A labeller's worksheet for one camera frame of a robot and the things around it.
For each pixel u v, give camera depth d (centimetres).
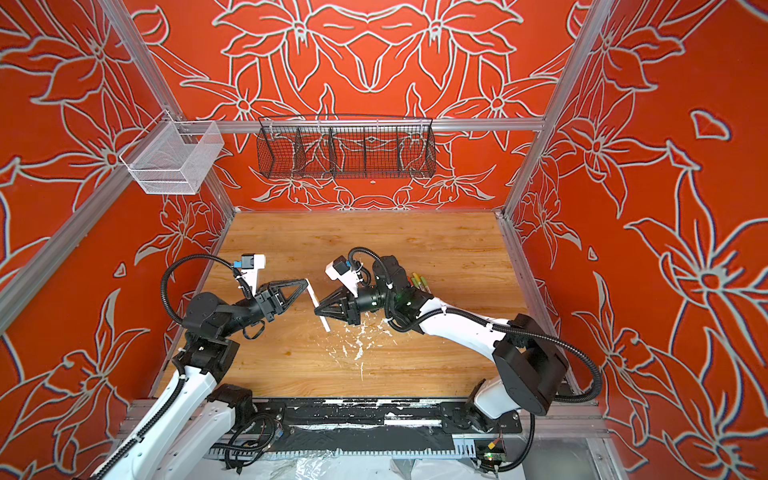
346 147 99
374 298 63
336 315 65
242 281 60
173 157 92
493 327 46
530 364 43
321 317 66
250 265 60
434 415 73
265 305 58
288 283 63
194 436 54
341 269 61
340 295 64
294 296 63
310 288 64
